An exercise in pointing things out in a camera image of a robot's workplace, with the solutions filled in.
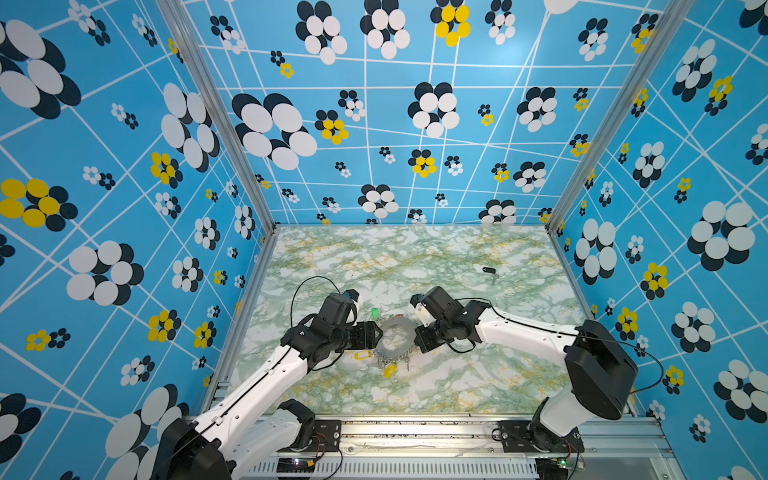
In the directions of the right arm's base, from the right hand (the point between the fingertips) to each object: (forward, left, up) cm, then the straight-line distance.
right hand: (416, 341), depth 84 cm
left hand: (0, +11, +7) cm, 13 cm away
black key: (+29, -28, -5) cm, 41 cm away
